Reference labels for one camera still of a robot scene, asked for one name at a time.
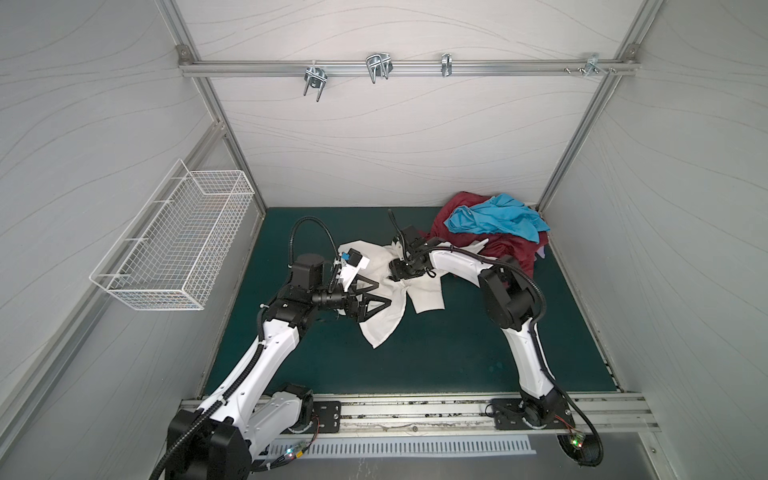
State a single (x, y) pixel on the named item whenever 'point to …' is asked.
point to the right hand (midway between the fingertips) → (400, 267)
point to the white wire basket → (175, 247)
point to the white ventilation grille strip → (408, 446)
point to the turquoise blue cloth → (502, 214)
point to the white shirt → (424, 292)
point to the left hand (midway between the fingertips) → (386, 290)
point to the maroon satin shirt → (517, 250)
